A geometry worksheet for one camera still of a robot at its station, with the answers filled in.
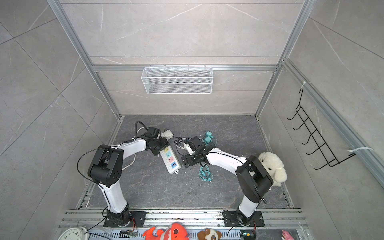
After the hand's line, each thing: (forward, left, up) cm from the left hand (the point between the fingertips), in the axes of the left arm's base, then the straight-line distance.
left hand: (167, 143), depth 99 cm
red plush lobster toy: (-49, -8, +5) cm, 50 cm away
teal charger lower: (+3, -28, -1) cm, 28 cm away
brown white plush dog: (-51, -23, 0) cm, 56 cm away
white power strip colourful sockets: (-13, -3, 0) cm, 13 cm away
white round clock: (-48, +36, +1) cm, 60 cm away
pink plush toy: (-53, -59, 0) cm, 79 cm away
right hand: (-12, -15, +2) cm, 19 cm away
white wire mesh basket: (+34, -8, +27) cm, 44 cm away
